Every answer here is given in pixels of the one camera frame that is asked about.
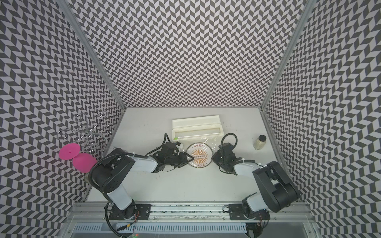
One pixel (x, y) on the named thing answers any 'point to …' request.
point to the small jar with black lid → (259, 143)
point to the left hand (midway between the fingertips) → (192, 161)
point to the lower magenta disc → (84, 162)
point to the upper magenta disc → (69, 151)
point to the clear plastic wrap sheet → (212, 140)
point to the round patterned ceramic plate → (201, 152)
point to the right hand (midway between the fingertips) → (212, 160)
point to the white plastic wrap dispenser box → (205, 129)
